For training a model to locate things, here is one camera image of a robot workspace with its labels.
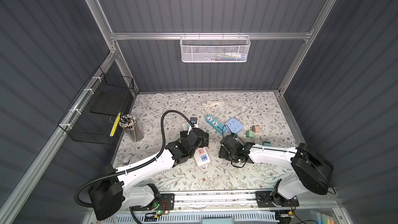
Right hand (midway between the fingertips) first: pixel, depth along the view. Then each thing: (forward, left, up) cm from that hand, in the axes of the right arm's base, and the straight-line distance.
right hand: (222, 155), depth 88 cm
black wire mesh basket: (+8, +63, +29) cm, 70 cm away
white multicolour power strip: (-2, +12, +3) cm, 12 cm away
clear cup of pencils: (+11, +51, +18) cm, 56 cm away
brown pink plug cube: (+17, -22, +1) cm, 28 cm away
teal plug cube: (+7, -27, 0) cm, 28 cm away
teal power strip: (+18, +2, +3) cm, 18 cm away
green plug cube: (+13, -18, +1) cm, 22 cm away
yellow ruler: (+3, +50, +29) cm, 58 cm away
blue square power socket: (+19, -9, +1) cm, 21 cm away
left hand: (+6, +13, +15) cm, 21 cm away
